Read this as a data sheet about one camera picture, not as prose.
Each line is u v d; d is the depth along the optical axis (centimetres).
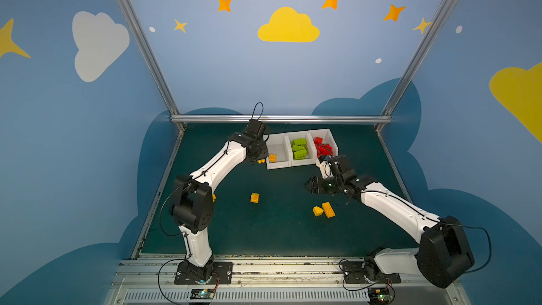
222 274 74
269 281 73
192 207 48
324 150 108
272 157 107
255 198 93
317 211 88
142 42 85
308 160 104
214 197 93
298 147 108
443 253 41
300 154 104
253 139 69
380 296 71
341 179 65
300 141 111
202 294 71
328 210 90
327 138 112
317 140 113
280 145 112
